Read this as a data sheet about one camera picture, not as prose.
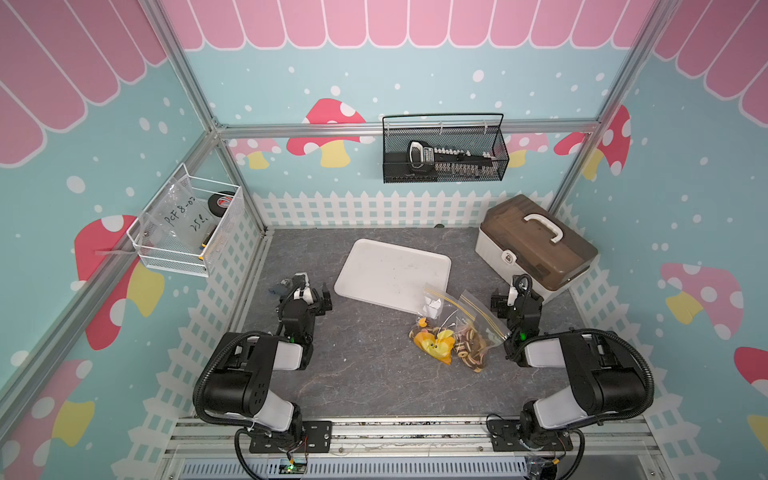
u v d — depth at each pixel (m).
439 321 0.86
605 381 0.45
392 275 1.06
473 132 0.91
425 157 0.89
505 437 0.74
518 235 0.97
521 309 0.73
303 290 0.77
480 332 0.82
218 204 0.81
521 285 0.75
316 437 0.75
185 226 0.70
